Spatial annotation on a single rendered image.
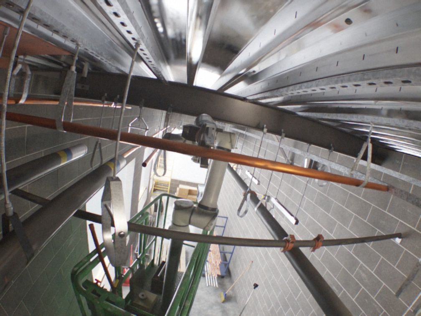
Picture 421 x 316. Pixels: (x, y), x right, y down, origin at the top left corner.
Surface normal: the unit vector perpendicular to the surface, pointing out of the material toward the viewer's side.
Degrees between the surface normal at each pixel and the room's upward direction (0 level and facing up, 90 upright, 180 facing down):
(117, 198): 57
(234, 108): 90
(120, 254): 90
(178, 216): 90
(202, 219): 76
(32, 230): 34
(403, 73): 90
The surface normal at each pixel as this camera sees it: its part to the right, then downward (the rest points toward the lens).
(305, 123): 0.11, 0.22
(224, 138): -0.21, -0.10
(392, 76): -0.97, -0.18
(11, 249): 0.72, -0.69
